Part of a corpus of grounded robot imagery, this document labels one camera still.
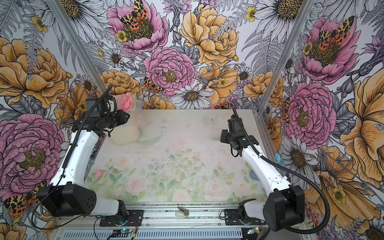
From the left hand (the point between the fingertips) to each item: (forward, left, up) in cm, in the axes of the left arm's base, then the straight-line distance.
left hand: (128, 120), depth 78 cm
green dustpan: (+8, +2, +6) cm, 10 cm away
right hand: (-5, -51, -10) cm, 52 cm away
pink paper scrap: (+8, +2, +6) cm, 10 cm away
